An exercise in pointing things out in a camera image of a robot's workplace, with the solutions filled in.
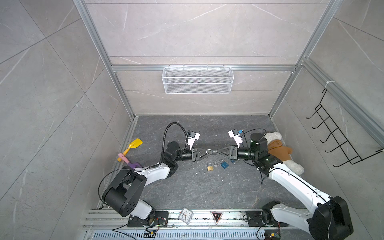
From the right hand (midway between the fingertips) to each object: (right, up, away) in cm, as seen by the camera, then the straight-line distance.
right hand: (218, 151), depth 73 cm
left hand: (-3, 0, -2) cm, 4 cm away
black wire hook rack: (+51, 0, -14) cm, 53 cm away
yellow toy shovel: (-54, 0, +28) cm, 61 cm away
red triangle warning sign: (0, -33, +2) cm, 33 cm away
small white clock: (-16, -32, 0) cm, 36 cm away
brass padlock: (-2, -13, +19) cm, 24 cm away
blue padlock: (+7, -11, +20) cm, 24 cm away
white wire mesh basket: (-10, +44, +28) cm, 54 cm away
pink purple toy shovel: (-50, -12, +18) cm, 54 cm away
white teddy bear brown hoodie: (+40, -1, +19) cm, 44 cm away
